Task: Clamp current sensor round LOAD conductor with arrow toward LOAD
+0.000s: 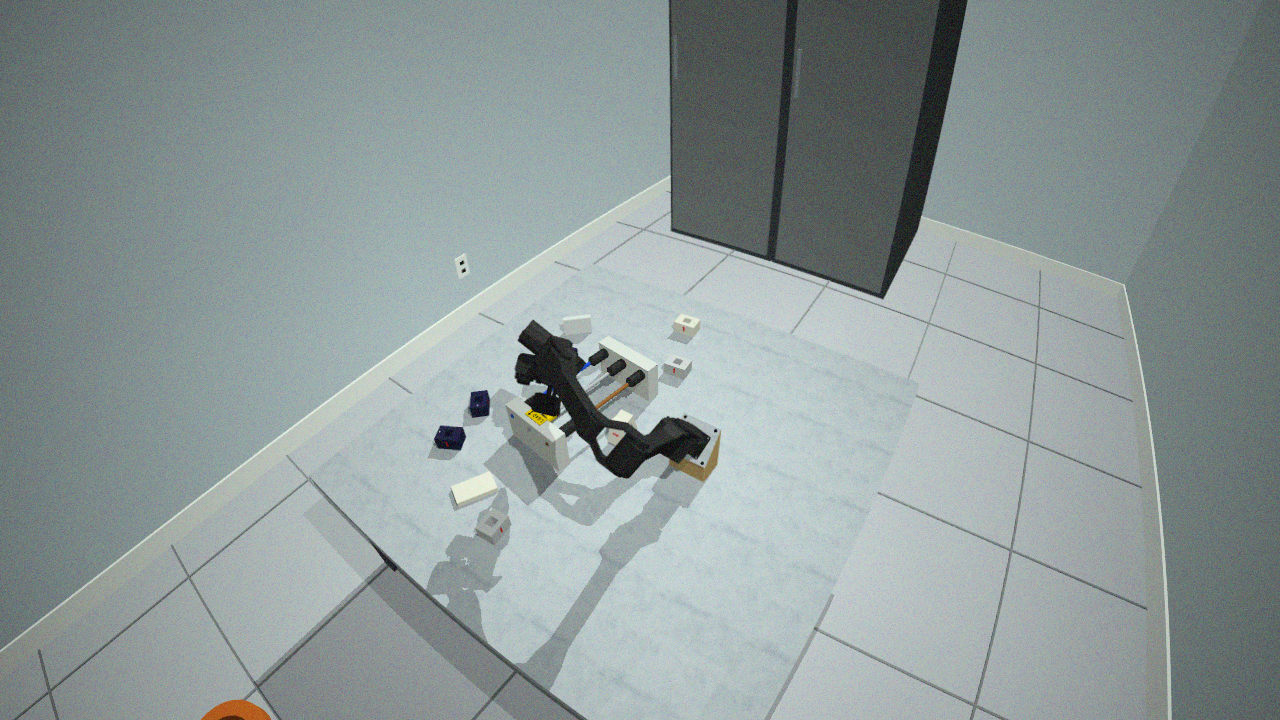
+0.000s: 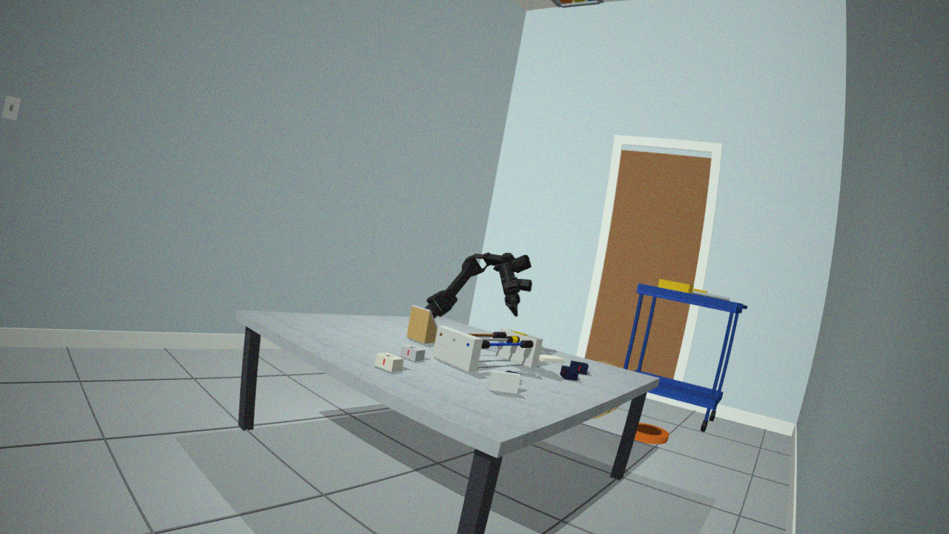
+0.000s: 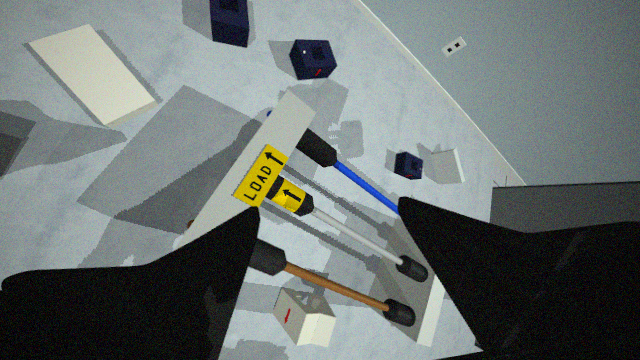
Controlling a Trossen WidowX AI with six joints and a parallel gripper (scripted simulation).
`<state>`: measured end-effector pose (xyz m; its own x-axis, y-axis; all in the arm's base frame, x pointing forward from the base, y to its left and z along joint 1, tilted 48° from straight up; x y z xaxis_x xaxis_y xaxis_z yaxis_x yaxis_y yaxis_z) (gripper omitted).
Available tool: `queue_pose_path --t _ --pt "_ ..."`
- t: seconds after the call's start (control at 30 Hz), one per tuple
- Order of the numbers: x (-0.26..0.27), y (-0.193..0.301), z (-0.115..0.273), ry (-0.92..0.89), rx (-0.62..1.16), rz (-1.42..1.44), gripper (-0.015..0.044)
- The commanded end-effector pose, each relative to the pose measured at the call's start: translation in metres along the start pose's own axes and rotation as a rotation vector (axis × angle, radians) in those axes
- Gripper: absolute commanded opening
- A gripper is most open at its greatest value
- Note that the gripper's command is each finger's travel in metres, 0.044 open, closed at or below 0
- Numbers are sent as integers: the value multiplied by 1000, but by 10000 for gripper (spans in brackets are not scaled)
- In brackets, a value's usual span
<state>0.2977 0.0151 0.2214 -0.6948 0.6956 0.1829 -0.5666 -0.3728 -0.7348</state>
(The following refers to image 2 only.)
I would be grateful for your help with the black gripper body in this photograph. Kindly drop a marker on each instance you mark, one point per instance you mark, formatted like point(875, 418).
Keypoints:
point(509, 282)

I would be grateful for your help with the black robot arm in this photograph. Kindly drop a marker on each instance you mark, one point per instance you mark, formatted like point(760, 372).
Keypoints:
point(505, 264)

